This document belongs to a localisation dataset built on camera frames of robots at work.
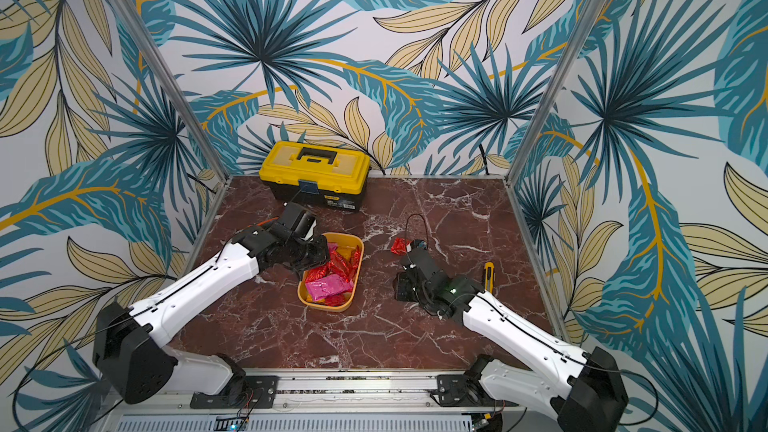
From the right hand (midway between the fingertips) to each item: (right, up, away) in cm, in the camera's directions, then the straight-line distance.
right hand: (396, 282), depth 78 cm
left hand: (-18, +6, 0) cm, 19 cm away
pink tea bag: (-18, -3, +7) cm, 19 cm away
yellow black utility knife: (+30, 0, +15) cm, 33 cm away
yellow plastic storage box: (-17, +8, +20) cm, 27 cm away
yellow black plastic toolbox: (-23, +30, +19) cm, 42 cm away
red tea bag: (+2, +7, +20) cm, 21 cm away
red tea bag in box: (-16, +4, +2) cm, 17 cm away
